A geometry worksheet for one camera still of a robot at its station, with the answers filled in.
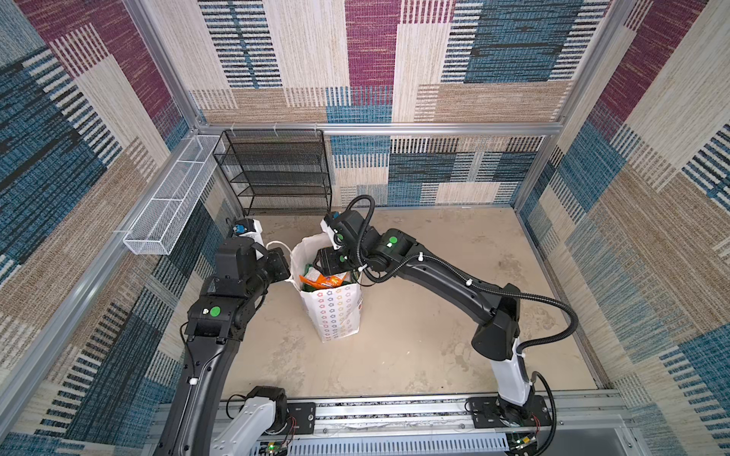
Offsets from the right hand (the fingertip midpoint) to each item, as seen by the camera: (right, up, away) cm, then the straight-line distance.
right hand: (324, 268), depth 74 cm
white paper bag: (+3, -11, -1) cm, 11 cm away
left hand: (-9, +6, -6) cm, 12 cm away
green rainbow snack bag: (-5, -2, +7) cm, 8 cm away
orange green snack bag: (0, -3, +1) cm, 3 cm away
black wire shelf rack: (-24, +33, +37) cm, 55 cm away
